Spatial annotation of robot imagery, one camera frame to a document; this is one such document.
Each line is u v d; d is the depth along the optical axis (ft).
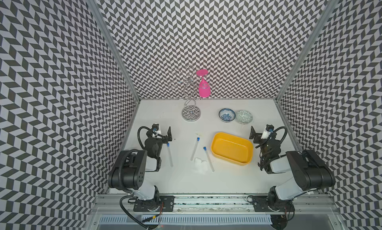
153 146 2.25
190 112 3.11
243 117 3.48
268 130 2.44
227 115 3.48
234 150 3.05
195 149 2.99
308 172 1.47
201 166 2.79
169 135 2.86
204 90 2.99
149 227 2.20
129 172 1.47
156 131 2.47
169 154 2.91
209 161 2.86
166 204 2.39
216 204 2.46
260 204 2.39
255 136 2.66
